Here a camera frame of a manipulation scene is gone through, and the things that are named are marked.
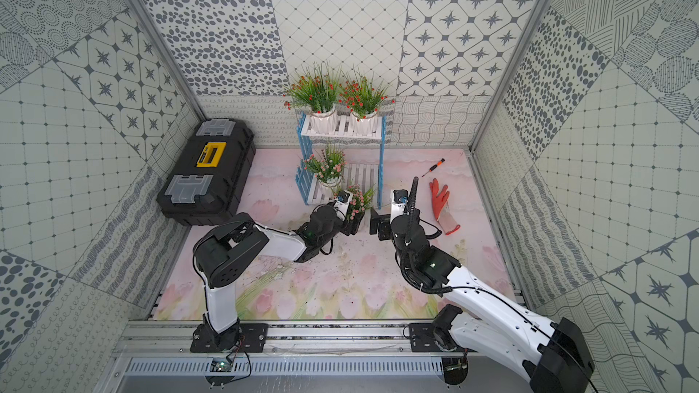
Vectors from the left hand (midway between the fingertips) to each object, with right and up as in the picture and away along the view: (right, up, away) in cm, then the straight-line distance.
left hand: (363, 212), depth 90 cm
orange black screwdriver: (+34, +17, +27) cm, 47 cm away
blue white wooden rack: (+1, +21, +28) cm, 35 cm away
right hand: (+7, +2, -12) cm, 14 cm away
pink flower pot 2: (-2, +3, -4) cm, 5 cm away
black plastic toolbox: (-51, +9, -4) cm, 52 cm away
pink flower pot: (-12, +15, +1) cm, 19 cm away
